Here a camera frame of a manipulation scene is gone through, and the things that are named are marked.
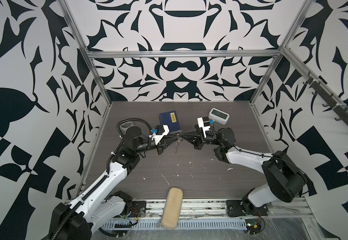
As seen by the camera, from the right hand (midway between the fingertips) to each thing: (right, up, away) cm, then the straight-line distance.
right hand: (182, 138), depth 65 cm
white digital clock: (+28, +10, +43) cm, 52 cm away
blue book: (-6, +8, +43) cm, 44 cm away
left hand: (-2, +2, +2) cm, 3 cm away
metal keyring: (-1, -1, 0) cm, 1 cm away
